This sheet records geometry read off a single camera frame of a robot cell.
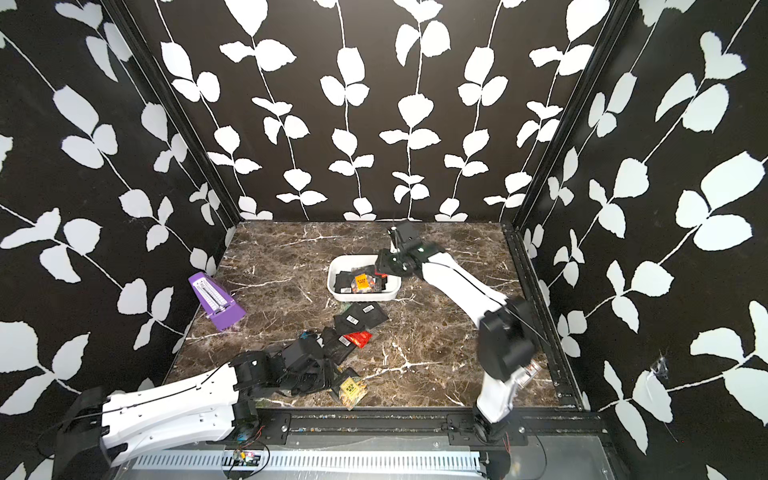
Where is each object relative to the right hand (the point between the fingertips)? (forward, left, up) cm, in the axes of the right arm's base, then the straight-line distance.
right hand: (377, 260), depth 87 cm
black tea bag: (+2, +13, -16) cm, 21 cm away
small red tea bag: (-17, +5, -17) cm, 24 cm away
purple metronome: (-11, +47, -8) cm, 49 cm away
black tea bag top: (-10, +6, -17) cm, 20 cm away
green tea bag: (-32, +6, -18) cm, 37 cm away
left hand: (-30, +9, -12) cm, 33 cm away
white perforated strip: (-47, +13, -18) cm, 52 cm away
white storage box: (+8, +15, -13) cm, 21 cm away
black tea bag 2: (-19, +12, -17) cm, 29 cm away
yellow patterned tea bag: (+2, +6, -14) cm, 15 cm away
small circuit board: (-47, +30, -18) cm, 59 cm away
